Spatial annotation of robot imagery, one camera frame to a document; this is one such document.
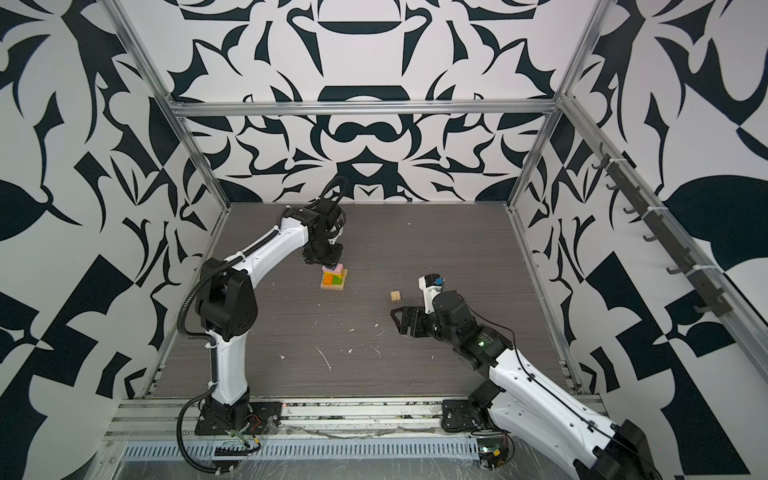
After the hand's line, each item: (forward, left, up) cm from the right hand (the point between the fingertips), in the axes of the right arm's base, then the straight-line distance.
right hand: (403, 313), depth 77 cm
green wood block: (+16, +20, -11) cm, 28 cm away
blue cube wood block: (+18, +20, -6) cm, 28 cm away
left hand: (+20, +20, -3) cm, 29 cm away
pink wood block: (+18, +19, -7) cm, 27 cm away
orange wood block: (+17, +23, -12) cm, 31 cm away
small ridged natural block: (+12, +2, -13) cm, 18 cm away
